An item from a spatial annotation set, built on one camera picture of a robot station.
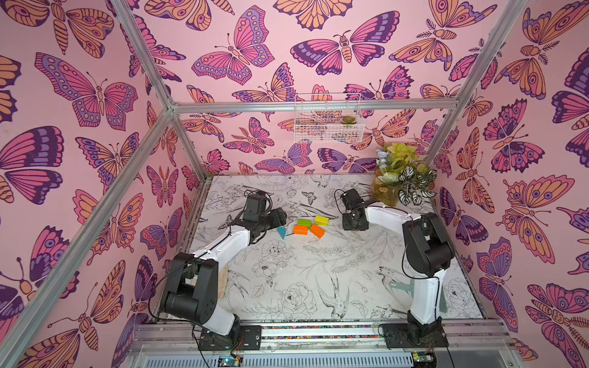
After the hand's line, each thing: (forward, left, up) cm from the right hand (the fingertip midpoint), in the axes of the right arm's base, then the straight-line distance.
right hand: (352, 222), depth 100 cm
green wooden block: (0, +21, 0) cm, 21 cm away
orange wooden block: (-3, +15, -2) cm, 16 cm away
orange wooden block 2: (-3, +23, -1) cm, 23 cm away
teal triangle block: (-4, +31, -1) cm, 31 cm away
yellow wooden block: (+1, +13, -1) cm, 13 cm away
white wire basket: (+31, +13, +32) cm, 46 cm away
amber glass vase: (+10, -14, +8) cm, 19 cm away
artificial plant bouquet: (+13, -19, +17) cm, 29 cm away
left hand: (-3, +29, +10) cm, 31 cm away
